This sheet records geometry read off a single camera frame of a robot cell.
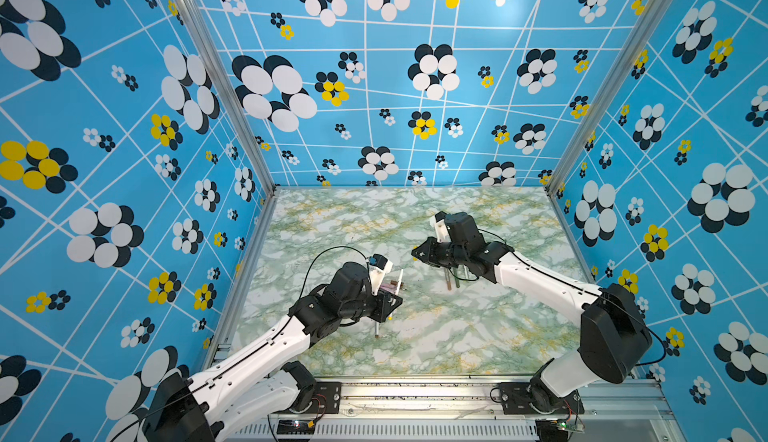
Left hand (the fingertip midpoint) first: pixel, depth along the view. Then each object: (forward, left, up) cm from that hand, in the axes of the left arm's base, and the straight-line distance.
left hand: (403, 301), depth 74 cm
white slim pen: (-2, +7, -15) cm, 17 cm away
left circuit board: (-25, +26, -18) cm, 40 cm away
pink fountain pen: (+7, +4, -8) cm, 11 cm away
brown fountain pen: (+13, -15, -15) cm, 25 cm away
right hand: (+14, -3, +1) cm, 14 cm away
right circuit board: (-25, -35, -14) cm, 45 cm away
